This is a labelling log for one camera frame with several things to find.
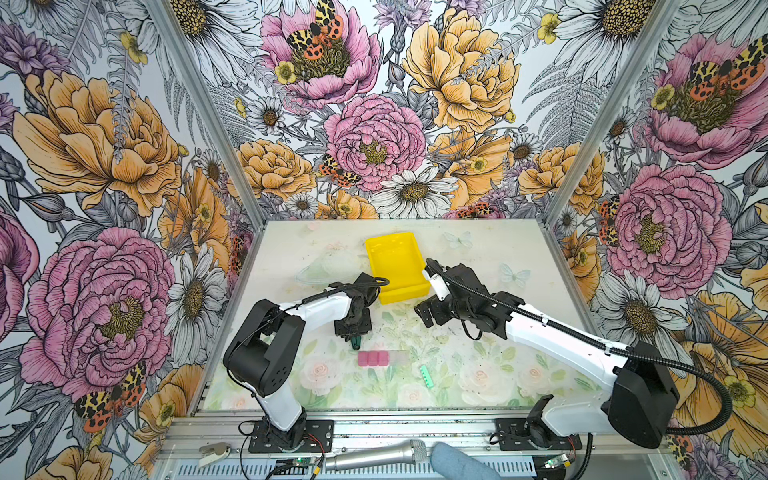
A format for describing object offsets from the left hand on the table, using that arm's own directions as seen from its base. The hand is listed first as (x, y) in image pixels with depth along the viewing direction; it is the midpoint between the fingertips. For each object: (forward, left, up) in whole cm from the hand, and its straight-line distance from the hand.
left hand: (354, 338), depth 90 cm
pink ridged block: (-6, -6, +1) cm, 9 cm away
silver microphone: (-29, -15, +4) cm, 33 cm away
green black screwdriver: (-2, -1, +2) cm, 3 cm away
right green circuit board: (-31, -49, 0) cm, 58 cm away
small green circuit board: (-30, +10, 0) cm, 32 cm away
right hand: (+2, -22, +13) cm, 26 cm away
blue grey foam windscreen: (-32, -24, +3) cm, 40 cm away
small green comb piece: (-12, -20, +1) cm, 24 cm away
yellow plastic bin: (+31, -14, -2) cm, 34 cm away
